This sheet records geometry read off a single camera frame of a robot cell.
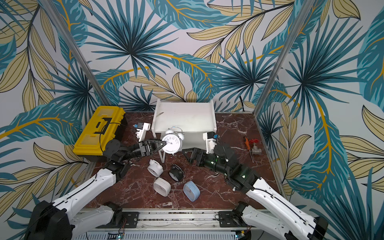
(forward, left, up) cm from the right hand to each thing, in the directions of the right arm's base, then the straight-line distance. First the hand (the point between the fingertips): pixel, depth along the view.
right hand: (187, 152), depth 64 cm
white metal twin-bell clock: (+3, +5, +6) cm, 8 cm away
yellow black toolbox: (+29, +48, -12) cm, 57 cm away
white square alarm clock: (-7, +14, -22) cm, 27 cm away
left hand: (+1, +9, +3) cm, 9 cm away
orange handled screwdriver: (+23, -40, -28) cm, 54 cm away
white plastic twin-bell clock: (+3, +18, -21) cm, 28 cm away
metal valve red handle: (+16, -43, -28) cm, 54 cm away
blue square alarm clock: (-9, -2, -22) cm, 24 cm away
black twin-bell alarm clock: (+1, +6, -22) cm, 23 cm away
